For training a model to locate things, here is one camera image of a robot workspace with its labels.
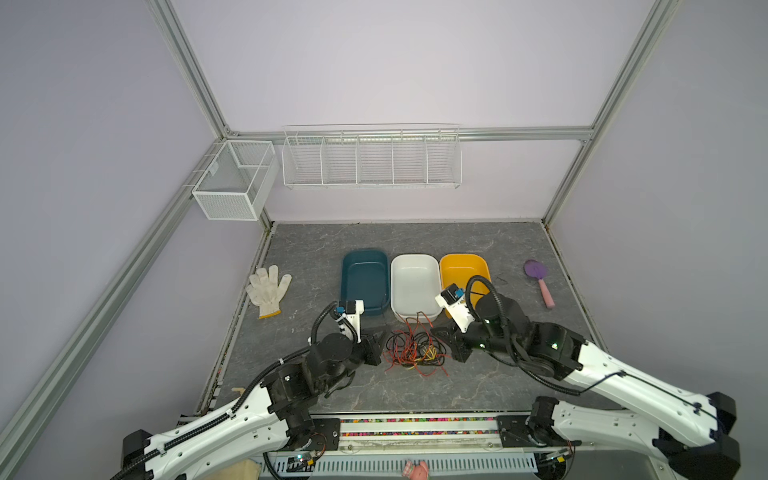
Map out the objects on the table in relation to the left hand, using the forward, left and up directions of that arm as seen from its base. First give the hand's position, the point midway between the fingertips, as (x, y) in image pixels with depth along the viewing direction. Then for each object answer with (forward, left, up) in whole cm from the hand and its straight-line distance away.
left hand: (391, 335), depth 70 cm
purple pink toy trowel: (+29, -53, -19) cm, 63 cm away
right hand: (-1, -10, +3) cm, 10 cm away
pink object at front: (-26, -4, -17) cm, 31 cm away
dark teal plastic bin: (+30, +8, -19) cm, 37 cm away
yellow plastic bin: (+31, -26, -19) cm, 45 cm away
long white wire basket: (+58, +3, +10) cm, 59 cm away
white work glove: (+27, +42, -21) cm, 54 cm away
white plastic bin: (+28, -10, -21) cm, 36 cm away
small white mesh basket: (+58, +50, +3) cm, 77 cm away
